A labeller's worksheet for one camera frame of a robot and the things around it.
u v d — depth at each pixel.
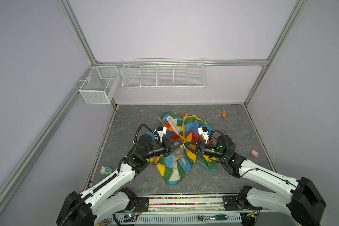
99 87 0.99
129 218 0.72
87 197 0.41
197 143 0.66
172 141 0.67
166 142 0.64
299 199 0.39
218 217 0.69
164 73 0.97
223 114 1.12
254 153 0.90
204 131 0.69
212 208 0.73
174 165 0.87
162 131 0.69
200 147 0.63
